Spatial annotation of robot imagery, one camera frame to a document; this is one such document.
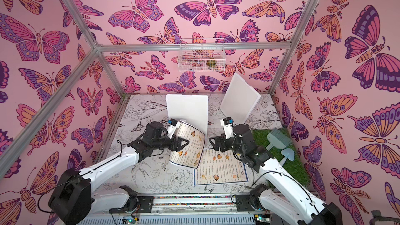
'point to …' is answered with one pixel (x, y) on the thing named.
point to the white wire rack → (201, 54)
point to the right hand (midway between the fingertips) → (217, 135)
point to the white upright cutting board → (192, 110)
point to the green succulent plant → (211, 63)
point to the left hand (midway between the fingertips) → (186, 139)
